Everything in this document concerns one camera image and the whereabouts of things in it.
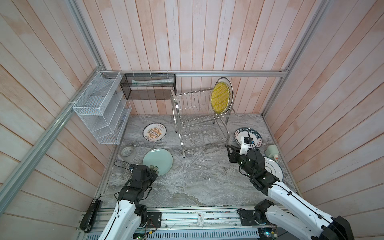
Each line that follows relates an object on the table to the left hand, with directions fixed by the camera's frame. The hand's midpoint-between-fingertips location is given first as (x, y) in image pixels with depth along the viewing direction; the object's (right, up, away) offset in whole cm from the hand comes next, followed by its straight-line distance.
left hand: (155, 175), depth 83 cm
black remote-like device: (-30, -17, -10) cm, 37 cm away
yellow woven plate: (+37, +45, 0) cm, 58 cm away
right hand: (+41, +17, -4) cm, 45 cm away
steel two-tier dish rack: (+26, +29, +24) cm, 46 cm away
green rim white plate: (+64, +24, +26) cm, 73 cm away
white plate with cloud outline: (+72, +2, +9) cm, 73 cm away
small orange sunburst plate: (-7, +25, +27) cm, 37 cm away
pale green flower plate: (+1, +6, +10) cm, 12 cm away
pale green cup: (+71, +12, +8) cm, 73 cm away
